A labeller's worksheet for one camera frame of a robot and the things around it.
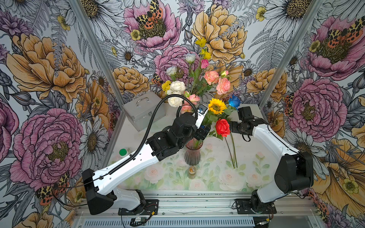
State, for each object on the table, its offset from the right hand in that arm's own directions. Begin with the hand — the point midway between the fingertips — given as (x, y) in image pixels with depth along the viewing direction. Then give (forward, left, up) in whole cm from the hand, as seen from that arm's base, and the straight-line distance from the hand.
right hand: (236, 131), depth 89 cm
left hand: (-10, +25, +22) cm, 34 cm away
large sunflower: (-6, +4, -13) cm, 14 cm away
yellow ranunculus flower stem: (-5, -1, -14) cm, 15 cm away
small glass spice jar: (-23, +29, -5) cm, 37 cm away
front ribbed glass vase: (-10, +28, -9) cm, 30 cm away
